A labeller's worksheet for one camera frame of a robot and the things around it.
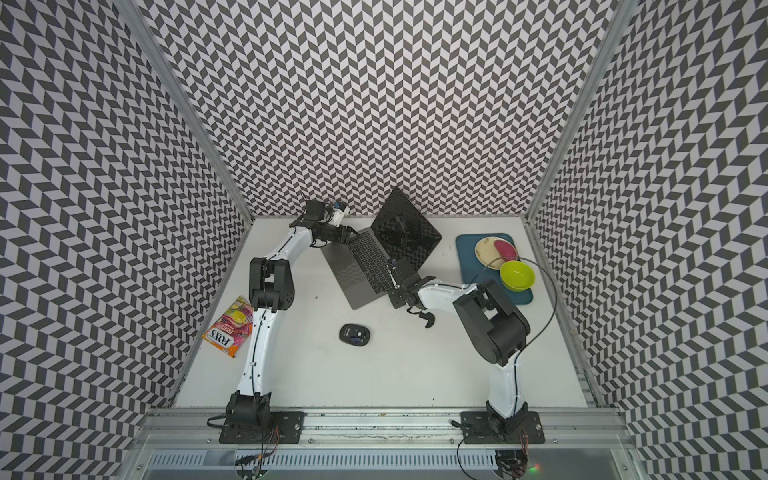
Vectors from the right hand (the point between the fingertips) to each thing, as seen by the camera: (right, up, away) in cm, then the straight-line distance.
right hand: (401, 294), depth 98 cm
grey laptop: (-15, +9, +7) cm, 19 cm away
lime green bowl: (+37, +6, -2) cm, 38 cm away
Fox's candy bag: (-50, -8, -10) cm, 52 cm away
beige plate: (+31, +13, +9) cm, 35 cm away
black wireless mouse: (-14, -10, -12) cm, 21 cm away
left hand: (-18, +20, +14) cm, 31 cm away
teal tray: (+26, +6, +7) cm, 27 cm away
